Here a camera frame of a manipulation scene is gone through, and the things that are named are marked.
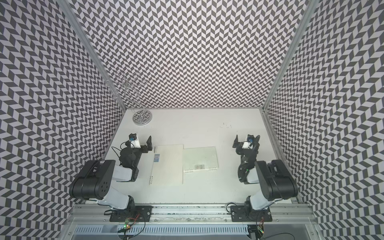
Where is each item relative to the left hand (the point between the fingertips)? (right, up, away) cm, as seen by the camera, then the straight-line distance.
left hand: (143, 137), depth 91 cm
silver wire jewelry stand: (-15, +37, +15) cm, 43 cm away
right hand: (+62, -1, -2) cm, 62 cm away
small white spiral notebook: (+35, -14, +1) cm, 38 cm away
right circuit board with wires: (+61, -41, -23) cm, 77 cm away
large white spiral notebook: (+15, -18, -3) cm, 24 cm away
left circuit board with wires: (+2, -37, -24) cm, 44 cm away
